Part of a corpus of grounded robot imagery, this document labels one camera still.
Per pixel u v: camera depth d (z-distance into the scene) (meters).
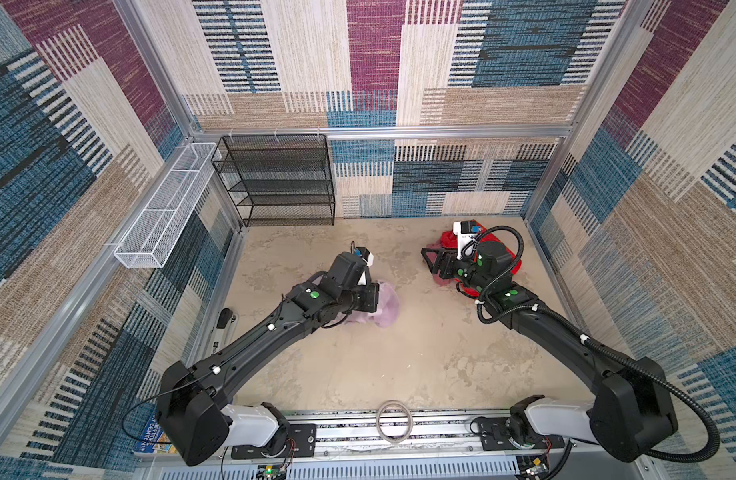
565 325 0.51
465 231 0.70
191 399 0.40
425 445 0.73
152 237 0.71
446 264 0.70
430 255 0.76
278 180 1.09
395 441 0.73
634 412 0.40
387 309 0.94
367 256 0.71
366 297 0.68
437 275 0.73
